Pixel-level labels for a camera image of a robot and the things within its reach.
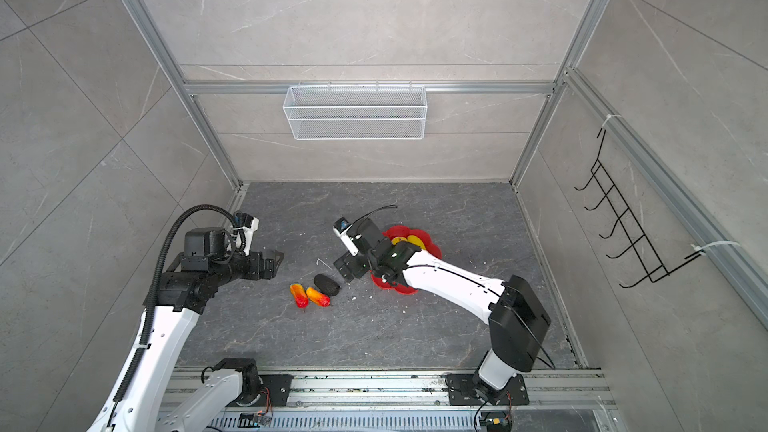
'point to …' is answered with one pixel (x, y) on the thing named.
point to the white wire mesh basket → (356, 113)
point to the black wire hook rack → (650, 266)
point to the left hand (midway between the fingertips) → (263, 247)
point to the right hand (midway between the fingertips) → (352, 249)
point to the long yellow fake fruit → (410, 239)
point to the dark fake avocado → (326, 285)
